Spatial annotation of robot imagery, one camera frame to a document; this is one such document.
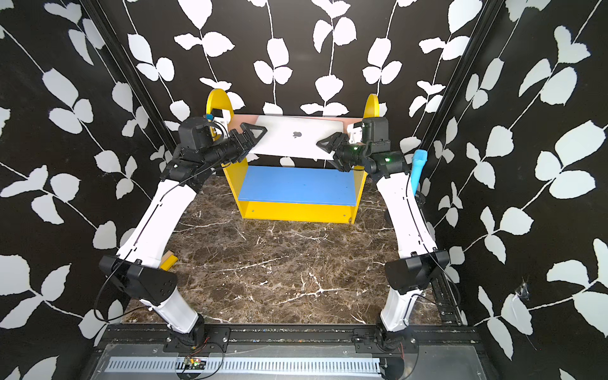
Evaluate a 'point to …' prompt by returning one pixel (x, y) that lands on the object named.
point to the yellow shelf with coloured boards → (294, 193)
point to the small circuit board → (194, 363)
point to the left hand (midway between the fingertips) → (260, 131)
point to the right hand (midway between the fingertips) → (318, 143)
